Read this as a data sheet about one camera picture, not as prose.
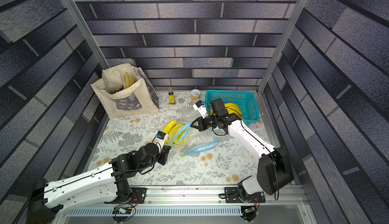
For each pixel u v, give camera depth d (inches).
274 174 16.2
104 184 19.4
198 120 28.6
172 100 42.8
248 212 28.4
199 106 28.2
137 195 29.0
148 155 21.3
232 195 28.7
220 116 24.9
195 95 43.7
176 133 29.8
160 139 25.4
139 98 36.5
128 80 37.3
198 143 36.3
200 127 27.3
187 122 29.9
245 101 43.3
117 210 28.3
